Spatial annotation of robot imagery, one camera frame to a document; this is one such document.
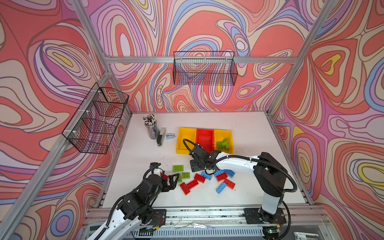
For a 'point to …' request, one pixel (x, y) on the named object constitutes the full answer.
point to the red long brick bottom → (184, 188)
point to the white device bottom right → (302, 236)
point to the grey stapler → (161, 138)
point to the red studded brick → (229, 184)
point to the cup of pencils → (150, 120)
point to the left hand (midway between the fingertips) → (172, 176)
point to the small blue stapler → (169, 136)
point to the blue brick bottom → (221, 188)
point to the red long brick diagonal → (192, 184)
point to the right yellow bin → (219, 136)
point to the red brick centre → (221, 177)
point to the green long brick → (178, 168)
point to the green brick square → (185, 175)
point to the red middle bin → (205, 138)
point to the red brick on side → (200, 178)
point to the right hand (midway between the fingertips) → (198, 167)
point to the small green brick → (226, 147)
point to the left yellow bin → (188, 133)
